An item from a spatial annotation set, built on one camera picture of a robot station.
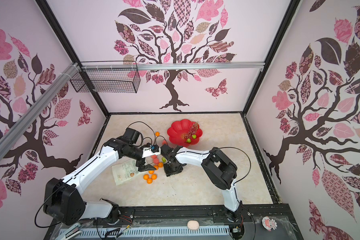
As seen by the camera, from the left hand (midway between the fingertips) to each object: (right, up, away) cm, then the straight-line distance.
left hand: (153, 160), depth 79 cm
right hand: (+8, -9, +10) cm, 15 cm away
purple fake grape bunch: (+23, +16, +25) cm, 37 cm away
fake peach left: (-2, -1, +13) cm, 13 cm away
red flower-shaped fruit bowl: (+13, +17, +31) cm, 37 cm away
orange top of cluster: (+2, -5, +11) cm, 13 cm away
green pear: (+24, +11, +24) cm, 36 cm away
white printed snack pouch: (-20, -8, +9) cm, 24 cm away
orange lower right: (-1, -11, +7) cm, 13 cm away
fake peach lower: (-1, -3, +12) cm, 12 cm away
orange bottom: (-4, -13, +6) cm, 15 cm away
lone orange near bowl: (-3, +13, +27) cm, 30 cm away
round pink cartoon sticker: (+57, -27, -10) cm, 64 cm away
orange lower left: (-6, -11, +6) cm, 14 cm away
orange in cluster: (-3, -9, +8) cm, 13 cm away
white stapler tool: (-36, -31, -11) cm, 49 cm away
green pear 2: (+20, +9, +22) cm, 31 cm away
